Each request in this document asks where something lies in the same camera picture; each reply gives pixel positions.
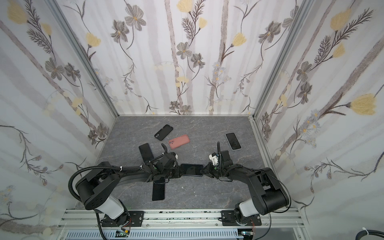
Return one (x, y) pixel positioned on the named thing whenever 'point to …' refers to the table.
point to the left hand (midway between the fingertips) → (181, 170)
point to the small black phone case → (164, 132)
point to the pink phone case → (179, 141)
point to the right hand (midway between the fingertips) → (197, 168)
